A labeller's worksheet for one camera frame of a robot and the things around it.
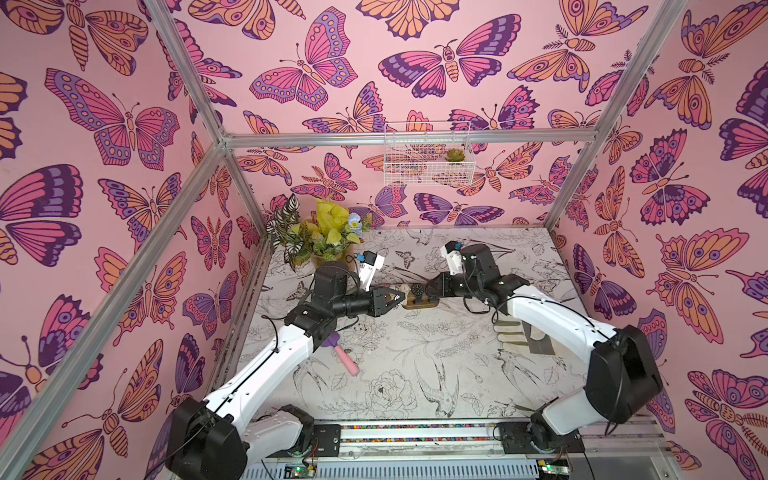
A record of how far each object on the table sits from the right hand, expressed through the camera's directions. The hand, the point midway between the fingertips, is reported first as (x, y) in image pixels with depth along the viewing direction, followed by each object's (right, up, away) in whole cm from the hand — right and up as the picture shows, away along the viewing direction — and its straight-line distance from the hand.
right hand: (432, 279), depth 85 cm
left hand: (-8, -3, -13) cm, 16 cm away
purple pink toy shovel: (-30, -19, +5) cm, 36 cm away
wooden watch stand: (-5, -9, +11) cm, 15 cm away
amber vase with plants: (-30, +13, +4) cm, 33 cm away
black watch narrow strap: (-4, -4, +8) cm, 9 cm away
